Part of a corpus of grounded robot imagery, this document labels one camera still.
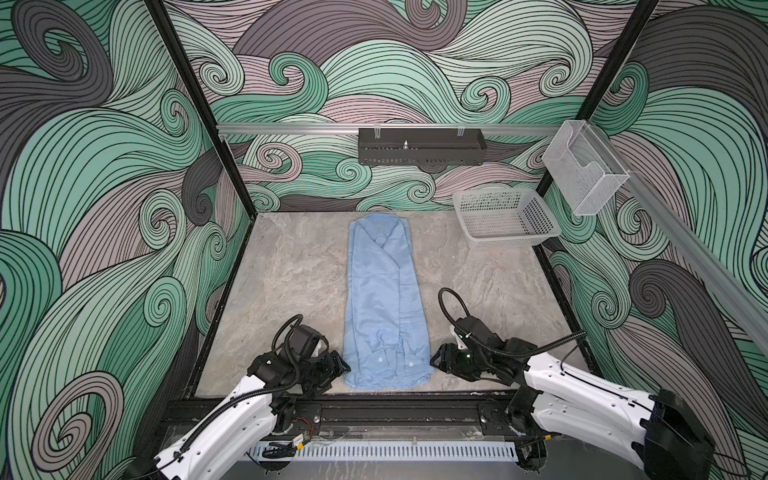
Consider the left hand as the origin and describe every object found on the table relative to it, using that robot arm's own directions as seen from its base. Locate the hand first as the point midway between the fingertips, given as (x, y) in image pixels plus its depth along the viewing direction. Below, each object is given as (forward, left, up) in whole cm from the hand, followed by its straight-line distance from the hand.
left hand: (344, 374), depth 78 cm
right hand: (+2, -25, +1) cm, 25 cm away
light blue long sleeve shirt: (+11, -11, 0) cm, 16 cm away
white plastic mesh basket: (+61, -60, -1) cm, 86 cm away
